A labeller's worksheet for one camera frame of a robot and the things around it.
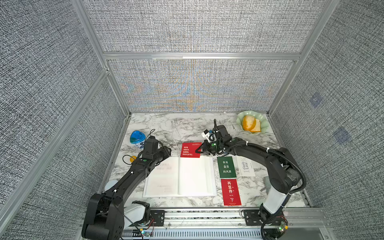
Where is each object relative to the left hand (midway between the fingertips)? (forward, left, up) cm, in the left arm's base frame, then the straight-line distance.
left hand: (172, 149), depth 86 cm
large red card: (-24, -32, -11) cm, 41 cm away
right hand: (-2, -13, +2) cm, 13 cm away
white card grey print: (-7, -44, -11) cm, 46 cm away
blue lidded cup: (+10, +22, -2) cm, 25 cm away
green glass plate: (+23, -65, -7) cm, 70 cm away
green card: (-7, -32, -12) cm, 35 cm away
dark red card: (0, -9, -2) cm, 9 cm away
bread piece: (+21, -53, -4) cm, 57 cm away
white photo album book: (-12, -2, -11) cm, 16 cm away
